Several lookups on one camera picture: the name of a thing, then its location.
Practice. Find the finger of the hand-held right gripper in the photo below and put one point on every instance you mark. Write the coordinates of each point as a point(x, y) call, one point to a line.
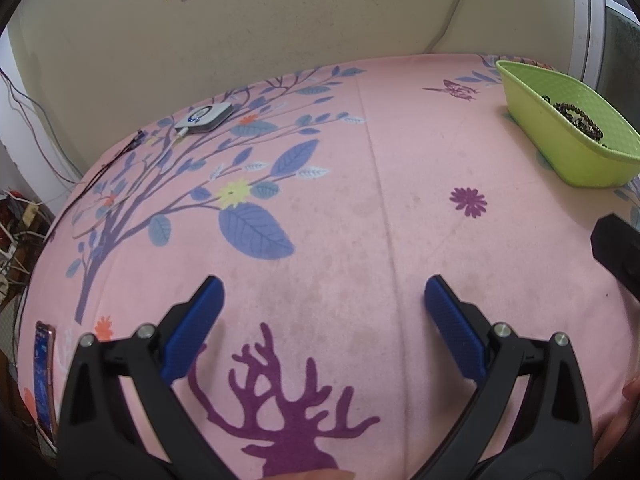
point(617, 250)

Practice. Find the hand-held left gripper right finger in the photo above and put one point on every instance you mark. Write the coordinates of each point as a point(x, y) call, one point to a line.
point(452, 325)

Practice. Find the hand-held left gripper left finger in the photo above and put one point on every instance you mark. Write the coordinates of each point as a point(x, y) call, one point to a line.
point(195, 325)

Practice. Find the green plastic basket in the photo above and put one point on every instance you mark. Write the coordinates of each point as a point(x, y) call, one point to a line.
point(550, 135)

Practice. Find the pile of bead jewelry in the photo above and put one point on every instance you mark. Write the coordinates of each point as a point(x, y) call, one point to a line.
point(580, 120)

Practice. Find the pink tree-print bedsheet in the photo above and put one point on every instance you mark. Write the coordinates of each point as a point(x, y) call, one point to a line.
point(375, 200)

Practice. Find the smartphone with pink case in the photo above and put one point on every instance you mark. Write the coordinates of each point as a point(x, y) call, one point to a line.
point(44, 380)

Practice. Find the white floor power strip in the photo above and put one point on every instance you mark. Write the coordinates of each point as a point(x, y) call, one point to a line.
point(30, 215)

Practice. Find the white square charger device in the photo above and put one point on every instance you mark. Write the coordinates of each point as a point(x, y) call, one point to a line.
point(204, 117)

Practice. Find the white window frame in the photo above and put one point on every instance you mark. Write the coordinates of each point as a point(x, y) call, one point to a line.
point(590, 20)

